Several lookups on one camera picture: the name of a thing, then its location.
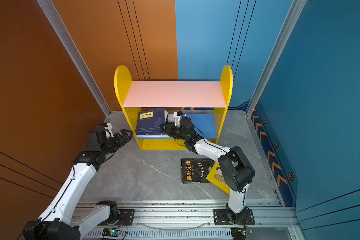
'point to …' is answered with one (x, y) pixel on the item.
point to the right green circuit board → (240, 233)
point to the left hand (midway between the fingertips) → (128, 134)
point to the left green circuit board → (112, 232)
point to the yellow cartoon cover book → (215, 176)
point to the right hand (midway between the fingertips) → (158, 127)
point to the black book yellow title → (195, 169)
